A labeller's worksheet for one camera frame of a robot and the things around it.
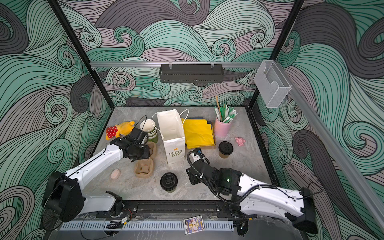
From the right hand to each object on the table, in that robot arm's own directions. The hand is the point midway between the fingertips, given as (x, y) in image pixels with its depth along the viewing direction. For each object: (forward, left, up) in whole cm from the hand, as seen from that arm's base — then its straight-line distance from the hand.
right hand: (189, 171), depth 71 cm
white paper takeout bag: (+31, +12, -5) cm, 33 cm away
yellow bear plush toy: (+32, +46, -10) cm, 57 cm away
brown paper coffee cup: (+13, -20, -10) cm, 26 cm away
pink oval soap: (+2, +42, -12) cm, 44 cm away
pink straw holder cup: (+32, -21, -10) cm, 40 cm away
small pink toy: (+25, -33, -13) cm, 44 cm away
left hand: (+13, +24, -7) cm, 28 cm away
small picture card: (-20, -2, -13) cm, 24 cm away
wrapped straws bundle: (+38, -23, 0) cm, 45 cm away
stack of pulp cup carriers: (+6, +26, -11) cm, 29 cm away
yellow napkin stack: (+31, -5, -12) cm, 34 cm away
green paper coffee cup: (-6, +9, -13) cm, 17 cm away
